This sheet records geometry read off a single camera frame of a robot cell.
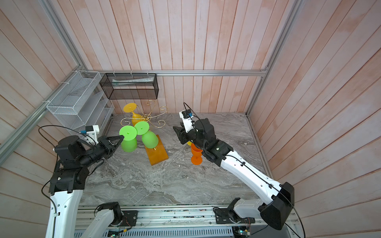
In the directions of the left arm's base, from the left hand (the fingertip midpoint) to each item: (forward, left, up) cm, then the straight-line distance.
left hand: (125, 139), depth 64 cm
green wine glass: (+7, -8, -9) cm, 13 cm away
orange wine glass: (+9, -33, -33) cm, 48 cm away
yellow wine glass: (+19, -29, -33) cm, 48 cm away
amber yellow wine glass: (+23, +4, -2) cm, 23 cm away
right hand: (+8, -22, 0) cm, 24 cm away
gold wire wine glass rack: (+10, -8, -33) cm, 35 cm away
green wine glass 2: (+2, +1, -6) cm, 7 cm away
